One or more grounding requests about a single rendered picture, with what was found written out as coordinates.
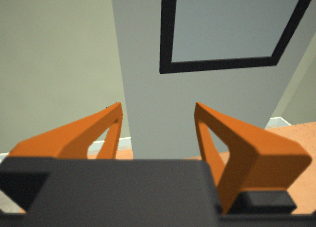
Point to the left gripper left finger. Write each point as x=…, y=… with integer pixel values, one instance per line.
x=73, y=140

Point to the black mirror frame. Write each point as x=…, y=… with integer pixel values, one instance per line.
x=168, y=10

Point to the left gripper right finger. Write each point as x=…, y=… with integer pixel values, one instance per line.
x=258, y=159

